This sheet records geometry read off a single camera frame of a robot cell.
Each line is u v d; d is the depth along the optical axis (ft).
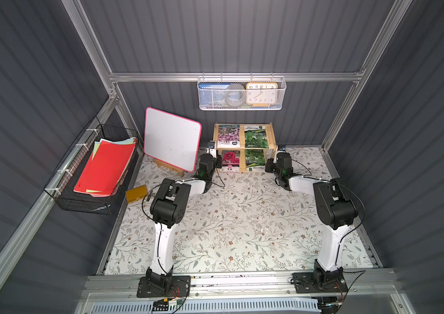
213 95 2.77
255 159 3.67
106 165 2.35
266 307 2.53
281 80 2.92
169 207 1.90
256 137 3.16
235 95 2.98
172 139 3.25
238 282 2.48
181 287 2.41
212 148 2.90
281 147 2.97
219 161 2.99
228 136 3.16
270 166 3.07
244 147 3.03
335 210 1.77
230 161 3.66
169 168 3.51
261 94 2.91
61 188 1.99
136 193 3.22
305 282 2.38
